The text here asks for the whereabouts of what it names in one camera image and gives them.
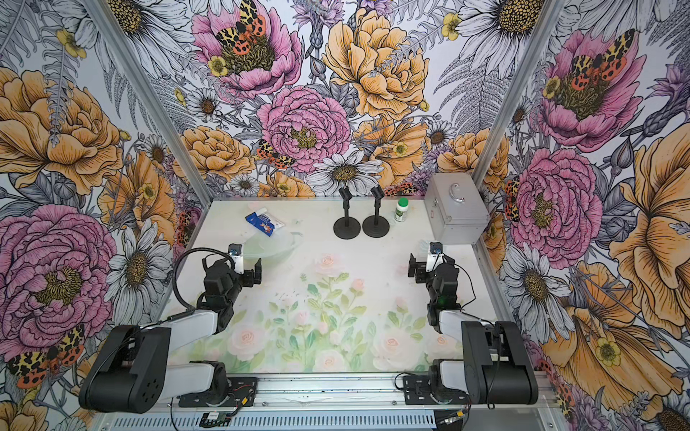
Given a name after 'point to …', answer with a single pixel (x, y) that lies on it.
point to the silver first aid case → (456, 208)
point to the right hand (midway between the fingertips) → (425, 258)
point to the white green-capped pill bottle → (402, 209)
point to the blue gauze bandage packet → (263, 222)
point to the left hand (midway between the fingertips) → (245, 265)
